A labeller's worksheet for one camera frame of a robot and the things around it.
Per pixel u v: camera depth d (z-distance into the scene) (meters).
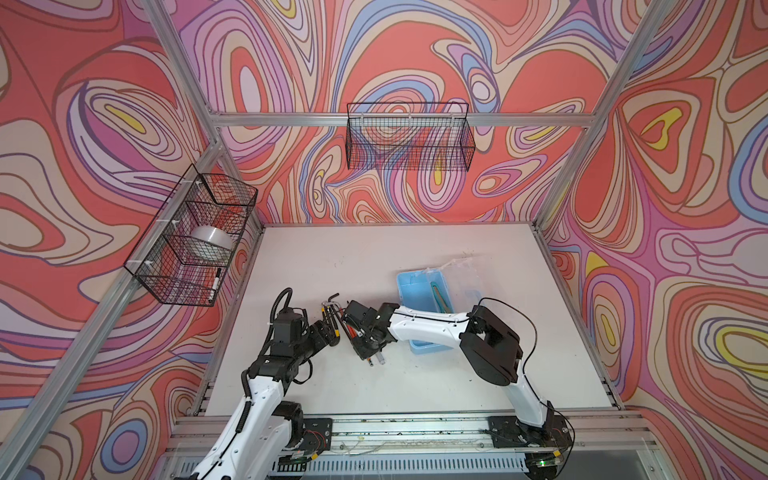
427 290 0.91
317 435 0.72
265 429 0.59
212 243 0.70
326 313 0.93
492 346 0.53
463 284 0.91
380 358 0.85
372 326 0.66
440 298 0.89
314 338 0.75
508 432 0.73
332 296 0.99
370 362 0.84
